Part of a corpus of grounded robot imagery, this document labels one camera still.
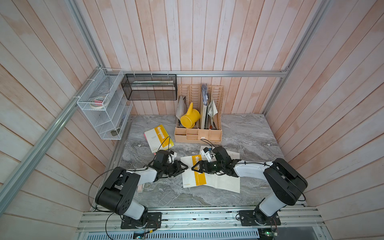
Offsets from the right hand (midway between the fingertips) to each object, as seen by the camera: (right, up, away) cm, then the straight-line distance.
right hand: (196, 169), depth 86 cm
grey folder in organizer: (-9, +39, +17) cm, 44 cm away
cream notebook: (+26, +6, +12) cm, 29 cm away
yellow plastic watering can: (-4, +29, +9) cm, 31 cm away
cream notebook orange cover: (-25, +16, +15) cm, 33 cm away
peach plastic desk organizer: (-1, +50, +23) cm, 55 cm away
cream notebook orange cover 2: (-3, -6, 0) cm, 6 cm away
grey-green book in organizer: (+5, +37, 0) cm, 37 cm away
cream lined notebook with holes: (+17, -8, 0) cm, 18 cm away
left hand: (-6, -1, +1) cm, 6 cm away
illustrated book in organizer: (+11, +35, +12) cm, 39 cm away
